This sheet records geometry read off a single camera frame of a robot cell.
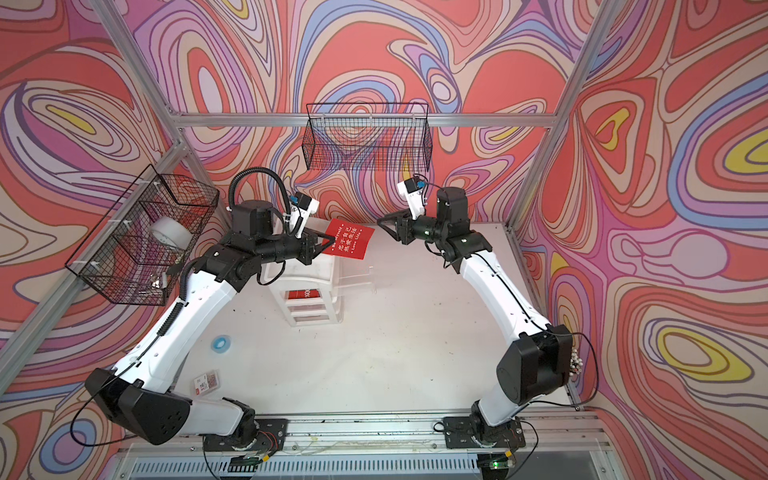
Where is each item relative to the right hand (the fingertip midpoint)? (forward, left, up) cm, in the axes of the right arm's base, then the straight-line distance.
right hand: (382, 227), depth 74 cm
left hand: (-5, +11, +2) cm, 12 cm away
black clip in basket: (-6, +54, -7) cm, 55 cm away
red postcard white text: (-2, +8, -2) cm, 9 cm away
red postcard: (-3, +26, -25) cm, 36 cm away
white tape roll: (+1, +53, 0) cm, 53 cm away
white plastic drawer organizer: (-9, +17, -24) cm, 31 cm away
